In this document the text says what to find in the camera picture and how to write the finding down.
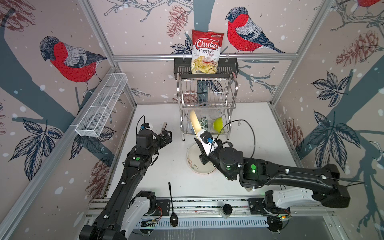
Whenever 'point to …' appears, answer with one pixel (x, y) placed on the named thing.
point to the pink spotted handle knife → (164, 125)
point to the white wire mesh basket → (96, 118)
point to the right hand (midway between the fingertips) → (193, 142)
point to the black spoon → (174, 218)
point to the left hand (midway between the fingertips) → (165, 134)
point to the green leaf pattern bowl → (203, 123)
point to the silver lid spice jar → (248, 189)
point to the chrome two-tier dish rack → (206, 104)
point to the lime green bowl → (218, 125)
